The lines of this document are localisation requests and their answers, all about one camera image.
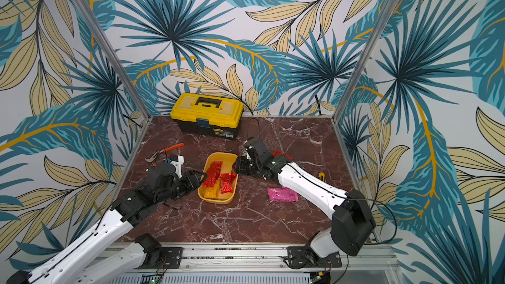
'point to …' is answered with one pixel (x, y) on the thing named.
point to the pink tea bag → (283, 194)
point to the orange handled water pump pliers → (166, 150)
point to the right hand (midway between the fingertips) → (234, 165)
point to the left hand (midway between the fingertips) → (202, 181)
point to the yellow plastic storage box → (228, 159)
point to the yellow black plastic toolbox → (213, 115)
